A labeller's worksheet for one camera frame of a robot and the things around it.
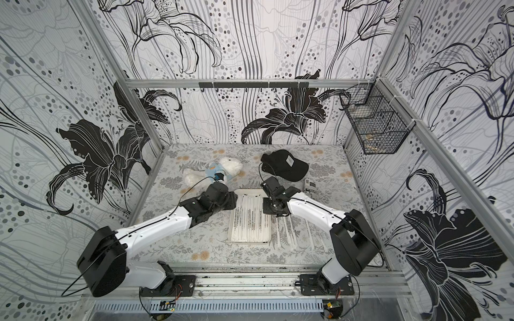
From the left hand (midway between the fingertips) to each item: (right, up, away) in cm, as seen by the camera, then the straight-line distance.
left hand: (235, 200), depth 85 cm
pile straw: (+24, -14, 0) cm, 28 cm away
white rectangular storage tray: (+6, -11, +3) cm, 13 cm away
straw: (+11, -9, +4) cm, 15 cm away
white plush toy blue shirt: (-5, +15, +13) cm, 20 cm away
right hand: (+16, -3, +3) cm, 16 cm away
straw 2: (+8, -9, +5) cm, 13 cm away
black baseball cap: (+23, +16, +21) cm, 35 cm away
